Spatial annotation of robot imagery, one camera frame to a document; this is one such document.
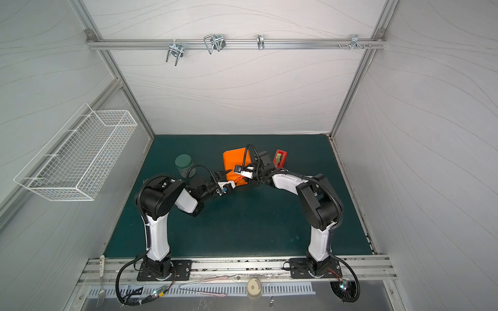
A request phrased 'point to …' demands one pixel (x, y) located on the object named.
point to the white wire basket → (78, 161)
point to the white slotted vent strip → (201, 289)
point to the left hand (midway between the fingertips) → (228, 173)
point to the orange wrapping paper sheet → (238, 157)
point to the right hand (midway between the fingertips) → (247, 169)
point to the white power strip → (102, 262)
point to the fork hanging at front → (101, 295)
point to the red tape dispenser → (279, 159)
